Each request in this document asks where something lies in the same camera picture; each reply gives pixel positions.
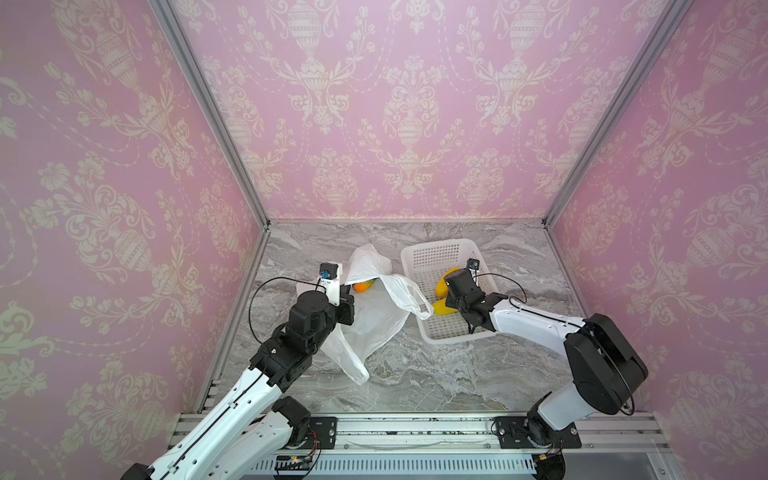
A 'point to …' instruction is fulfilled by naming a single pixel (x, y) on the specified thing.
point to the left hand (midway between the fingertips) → (352, 287)
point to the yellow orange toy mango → (442, 288)
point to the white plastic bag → (377, 310)
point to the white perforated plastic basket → (426, 263)
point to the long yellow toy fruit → (440, 308)
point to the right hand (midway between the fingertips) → (457, 290)
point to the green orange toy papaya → (363, 286)
